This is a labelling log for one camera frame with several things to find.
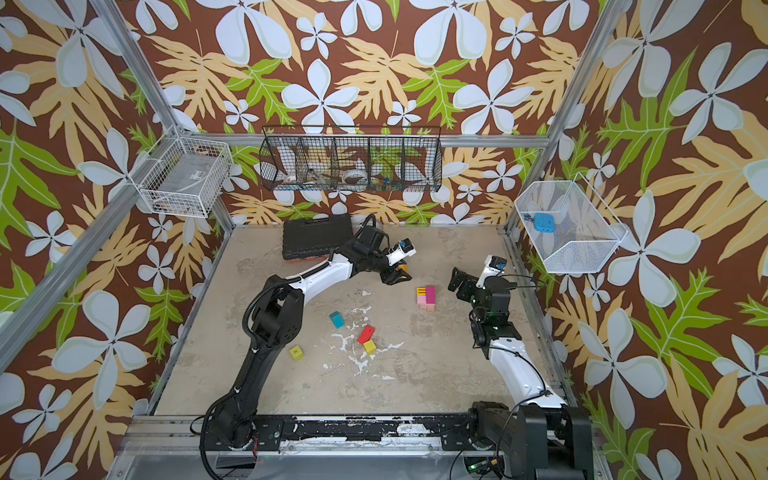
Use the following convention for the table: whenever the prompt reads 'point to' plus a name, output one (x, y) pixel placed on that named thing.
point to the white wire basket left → (183, 175)
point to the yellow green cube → (297, 353)
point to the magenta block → (431, 295)
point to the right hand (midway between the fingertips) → (465, 271)
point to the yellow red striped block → (421, 291)
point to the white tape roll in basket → (352, 179)
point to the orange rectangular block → (405, 269)
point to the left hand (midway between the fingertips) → (407, 264)
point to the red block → (366, 334)
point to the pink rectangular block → (422, 303)
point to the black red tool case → (315, 235)
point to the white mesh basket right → (572, 228)
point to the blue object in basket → (544, 222)
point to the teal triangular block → (337, 320)
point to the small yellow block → (370, 346)
